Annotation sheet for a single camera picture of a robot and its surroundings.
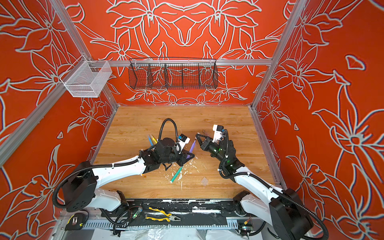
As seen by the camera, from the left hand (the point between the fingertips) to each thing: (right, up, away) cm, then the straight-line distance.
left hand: (194, 154), depth 76 cm
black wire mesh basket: (-26, +50, +24) cm, 62 cm away
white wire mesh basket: (-68, +44, +15) cm, 82 cm away
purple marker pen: (-1, +3, -2) cm, 4 cm away
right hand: (0, +10, -2) cm, 10 cm away
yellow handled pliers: (-12, -29, -6) cm, 32 cm away
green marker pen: (-10, -13, +7) cm, 18 cm away
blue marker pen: (-29, +4, +21) cm, 36 cm away
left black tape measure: (-56, -30, -8) cm, 64 cm away
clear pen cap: (+6, -16, +5) cm, 18 cm away
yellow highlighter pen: (-26, +4, +22) cm, 35 cm away
